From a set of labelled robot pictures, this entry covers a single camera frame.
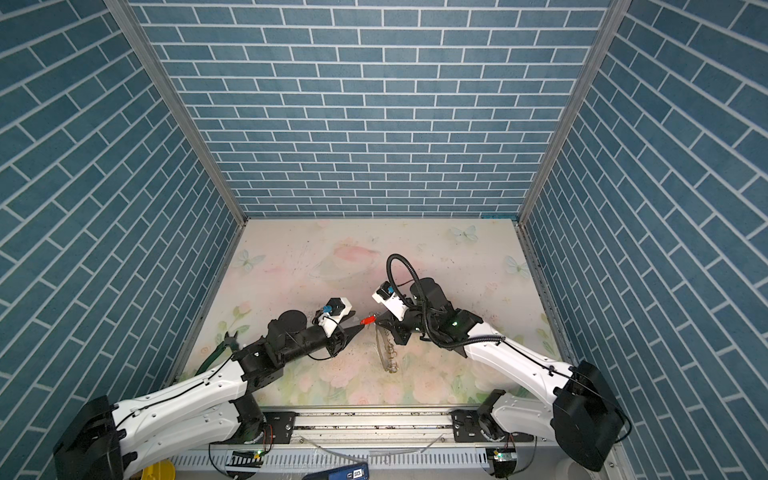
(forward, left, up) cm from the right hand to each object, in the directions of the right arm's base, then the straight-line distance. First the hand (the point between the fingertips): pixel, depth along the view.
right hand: (381, 321), depth 76 cm
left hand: (-2, +4, +1) cm, 4 cm away
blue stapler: (-31, +3, -12) cm, 33 cm away
